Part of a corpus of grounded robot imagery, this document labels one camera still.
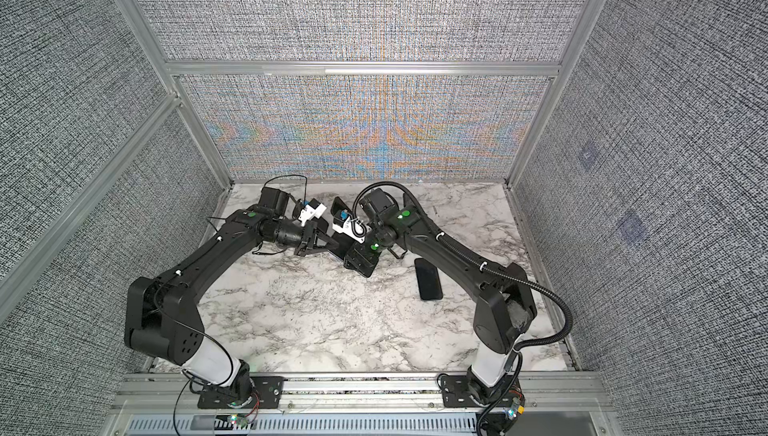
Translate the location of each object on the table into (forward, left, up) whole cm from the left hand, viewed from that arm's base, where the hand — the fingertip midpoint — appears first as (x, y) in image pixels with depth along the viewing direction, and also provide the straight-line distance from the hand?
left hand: (336, 247), depth 77 cm
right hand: (+1, -5, -4) cm, 6 cm away
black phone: (+17, 0, -5) cm, 17 cm away
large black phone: (-1, -26, -19) cm, 33 cm away
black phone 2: (-1, -3, +3) cm, 4 cm away
